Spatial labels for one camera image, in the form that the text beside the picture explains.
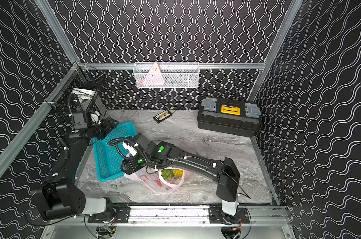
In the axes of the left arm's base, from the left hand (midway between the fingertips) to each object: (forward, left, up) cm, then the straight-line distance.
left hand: (113, 122), depth 80 cm
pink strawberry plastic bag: (-28, -30, -6) cm, 41 cm away
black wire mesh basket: (+9, +19, +11) cm, 24 cm away
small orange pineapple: (-19, -33, -19) cm, 42 cm away
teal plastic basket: (-11, +7, -25) cm, 28 cm away
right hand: (-22, -14, -3) cm, 26 cm away
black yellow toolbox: (+16, -70, -7) cm, 72 cm away
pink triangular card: (+29, -19, +10) cm, 36 cm away
